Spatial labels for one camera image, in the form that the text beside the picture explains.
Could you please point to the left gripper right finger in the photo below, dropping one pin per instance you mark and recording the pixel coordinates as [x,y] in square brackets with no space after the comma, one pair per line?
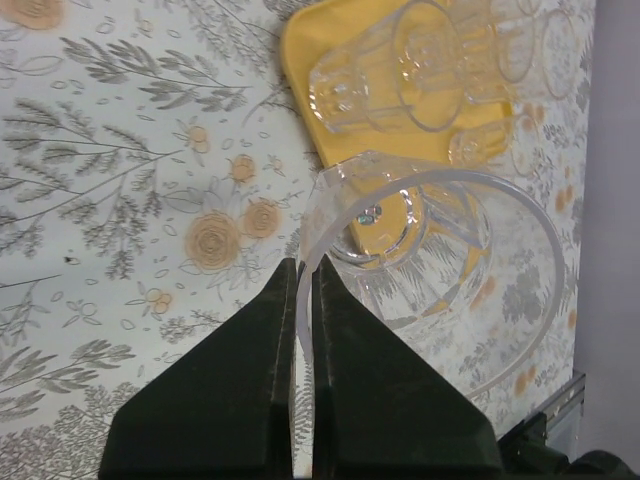
[381,411]

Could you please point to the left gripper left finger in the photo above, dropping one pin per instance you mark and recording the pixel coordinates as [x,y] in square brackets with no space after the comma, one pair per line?
[223,411]

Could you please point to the small clear glass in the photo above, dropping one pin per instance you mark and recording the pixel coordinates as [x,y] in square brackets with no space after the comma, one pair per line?
[493,138]

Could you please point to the yellow plastic tray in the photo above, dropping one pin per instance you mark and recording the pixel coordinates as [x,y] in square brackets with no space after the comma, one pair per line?
[307,36]

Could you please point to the floral patterned table mat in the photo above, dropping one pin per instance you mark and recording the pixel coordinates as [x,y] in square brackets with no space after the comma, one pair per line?
[154,171]

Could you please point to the aluminium frame rail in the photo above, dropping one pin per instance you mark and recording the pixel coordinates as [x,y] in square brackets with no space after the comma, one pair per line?
[564,412]

